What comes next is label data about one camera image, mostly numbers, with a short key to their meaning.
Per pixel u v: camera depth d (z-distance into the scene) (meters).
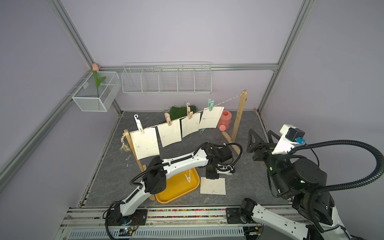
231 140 0.99
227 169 0.71
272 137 0.50
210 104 0.60
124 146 0.54
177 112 1.16
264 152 0.41
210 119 0.69
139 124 0.53
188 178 0.85
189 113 0.59
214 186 0.85
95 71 0.91
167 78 0.99
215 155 0.60
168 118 0.55
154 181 0.52
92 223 0.73
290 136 0.39
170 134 0.62
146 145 0.59
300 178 0.31
